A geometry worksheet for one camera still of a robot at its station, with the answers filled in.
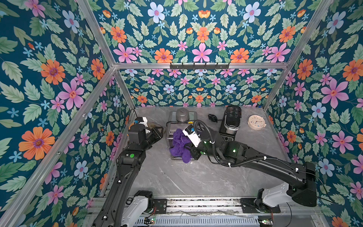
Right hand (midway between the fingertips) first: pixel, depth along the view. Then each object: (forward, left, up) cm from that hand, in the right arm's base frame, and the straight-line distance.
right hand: (187, 139), depth 67 cm
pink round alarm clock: (+34, -51, -27) cm, 67 cm away
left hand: (+7, +13, -1) cm, 15 cm away
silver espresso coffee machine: (+12, +5, 0) cm, 13 cm away
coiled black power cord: (+36, -17, -25) cm, 47 cm away
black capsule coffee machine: (+17, -25, -9) cm, 32 cm away
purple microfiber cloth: (-3, +3, +3) cm, 5 cm away
